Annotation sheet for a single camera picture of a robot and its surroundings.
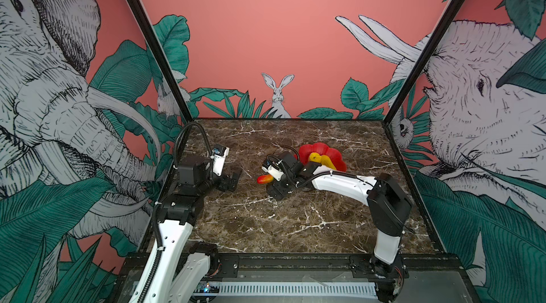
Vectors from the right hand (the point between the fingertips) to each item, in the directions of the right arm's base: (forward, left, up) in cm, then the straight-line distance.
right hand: (271, 182), depth 86 cm
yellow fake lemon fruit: (+14, -25, -6) cm, 29 cm away
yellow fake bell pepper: (+15, -20, -4) cm, 25 cm away
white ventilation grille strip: (-35, -28, -9) cm, 46 cm away
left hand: (-1, +15, +16) cm, 22 cm away
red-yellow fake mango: (+4, +4, -6) cm, 8 cm away
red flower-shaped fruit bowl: (+19, -30, -8) cm, 36 cm away
